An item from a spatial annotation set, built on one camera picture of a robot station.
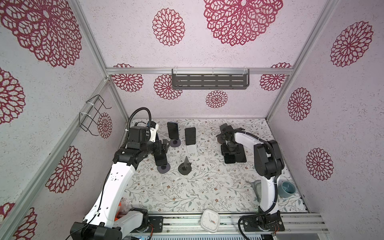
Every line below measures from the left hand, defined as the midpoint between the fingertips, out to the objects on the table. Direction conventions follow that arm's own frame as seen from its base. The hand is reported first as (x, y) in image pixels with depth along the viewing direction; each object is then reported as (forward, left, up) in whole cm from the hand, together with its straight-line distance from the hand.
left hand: (162, 145), depth 76 cm
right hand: (+10, -40, -23) cm, 47 cm away
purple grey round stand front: (-2, +2, -23) cm, 23 cm away
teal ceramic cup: (-16, -68, -22) cm, 74 cm away
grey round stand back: (+19, -4, -24) cm, 31 cm away
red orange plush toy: (-22, +24, -23) cm, 40 cm away
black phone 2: (+3, -45, -17) cm, 48 cm away
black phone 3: (+5, -40, -23) cm, 47 cm away
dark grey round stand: (-4, -11, -18) cm, 22 cm away
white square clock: (-30, -24, -21) cm, 44 cm away
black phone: (+17, -4, -8) cm, 19 cm away
